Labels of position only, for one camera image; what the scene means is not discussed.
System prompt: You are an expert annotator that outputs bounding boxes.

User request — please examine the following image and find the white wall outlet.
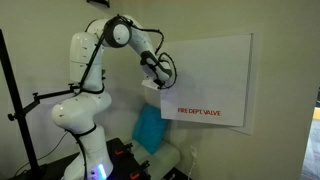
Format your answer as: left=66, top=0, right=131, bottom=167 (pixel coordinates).
left=189, top=145, right=198, bottom=160

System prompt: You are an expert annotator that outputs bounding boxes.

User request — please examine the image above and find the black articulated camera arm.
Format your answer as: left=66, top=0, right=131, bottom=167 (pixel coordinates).
left=8, top=83, right=83, bottom=122

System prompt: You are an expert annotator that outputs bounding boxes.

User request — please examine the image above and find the orange black clamp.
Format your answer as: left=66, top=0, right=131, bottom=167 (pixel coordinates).
left=114, top=142, right=135, bottom=158
left=128, top=159, right=152, bottom=180

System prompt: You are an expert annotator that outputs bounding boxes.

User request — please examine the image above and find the black tripod stand pole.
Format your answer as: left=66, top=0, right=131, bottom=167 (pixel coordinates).
left=0, top=29, right=46, bottom=180

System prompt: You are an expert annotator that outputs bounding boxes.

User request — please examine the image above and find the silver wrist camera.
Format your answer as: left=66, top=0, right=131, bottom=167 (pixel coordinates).
left=141, top=78, right=162, bottom=92

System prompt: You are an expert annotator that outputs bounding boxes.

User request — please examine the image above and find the white cabinet door frame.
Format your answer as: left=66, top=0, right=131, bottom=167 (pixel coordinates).
left=229, top=31, right=261, bottom=136

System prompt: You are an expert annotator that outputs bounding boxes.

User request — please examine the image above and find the black wall mounted object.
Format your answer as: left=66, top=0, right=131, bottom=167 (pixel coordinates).
left=85, top=0, right=111, bottom=8

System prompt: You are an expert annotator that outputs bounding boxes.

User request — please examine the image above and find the white power cable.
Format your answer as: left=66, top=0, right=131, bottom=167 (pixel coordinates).
left=185, top=156, right=197, bottom=180

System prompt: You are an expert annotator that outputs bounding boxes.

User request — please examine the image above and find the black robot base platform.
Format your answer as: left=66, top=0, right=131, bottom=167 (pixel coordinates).
left=43, top=137, right=153, bottom=180

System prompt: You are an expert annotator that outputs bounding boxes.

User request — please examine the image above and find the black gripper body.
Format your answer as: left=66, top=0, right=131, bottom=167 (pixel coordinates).
left=153, top=79, right=167, bottom=90

